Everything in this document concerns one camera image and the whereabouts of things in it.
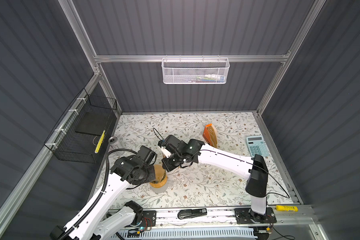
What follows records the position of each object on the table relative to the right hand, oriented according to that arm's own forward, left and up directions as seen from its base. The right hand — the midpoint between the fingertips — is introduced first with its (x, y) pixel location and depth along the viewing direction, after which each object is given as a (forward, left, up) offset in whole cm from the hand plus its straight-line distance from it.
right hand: (163, 168), depth 74 cm
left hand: (-4, +6, -1) cm, 7 cm away
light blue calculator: (+23, -59, -16) cm, 65 cm away
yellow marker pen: (+8, +30, +12) cm, 33 cm away
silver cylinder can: (+19, +33, -2) cm, 38 cm away
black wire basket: (+13, +41, +12) cm, 45 cm away
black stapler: (-18, -11, -11) cm, 24 cm away
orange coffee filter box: (+27, -27, -8) cm, 39 cm away
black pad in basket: (+19, +36, +14) cm, 43 cm away
